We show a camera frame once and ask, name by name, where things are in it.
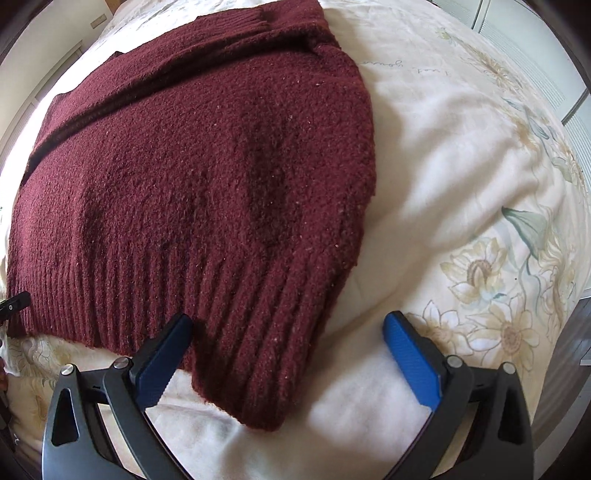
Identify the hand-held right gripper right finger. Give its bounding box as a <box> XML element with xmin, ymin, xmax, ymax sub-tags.
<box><xmin>382</xmin><ymin>311</ymin><xmax>535</xmax><ymax>480</ymax></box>

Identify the white low wall cabinet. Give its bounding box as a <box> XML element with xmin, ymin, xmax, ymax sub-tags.
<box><xmin>0</xmin><ymin>39</ymin><xmax>86</xmax><ymax>153</ymax></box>

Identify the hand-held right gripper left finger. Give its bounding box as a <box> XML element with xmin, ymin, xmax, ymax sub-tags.
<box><xmin>41</xmin><ymin>314</ymin><xmax>194</xmax><ymax>480</ymax></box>

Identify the white sliding wardrobe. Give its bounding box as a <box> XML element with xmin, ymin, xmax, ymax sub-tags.
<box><xmin>433</xmin><ymin>0</ymin><xmax>591</xmax><ymax>139</ymax></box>

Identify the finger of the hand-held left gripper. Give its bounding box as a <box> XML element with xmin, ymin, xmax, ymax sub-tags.
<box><xmin>0</xmin><ymin>290</ymin><xmax>33</xmax><ymax>325</ymax></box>

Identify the dark red knit sweater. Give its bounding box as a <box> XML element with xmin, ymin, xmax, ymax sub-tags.
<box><xmin>6</xmin><ymin>0</ymin><xmax>378</xmax><ymax>433</ymax></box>

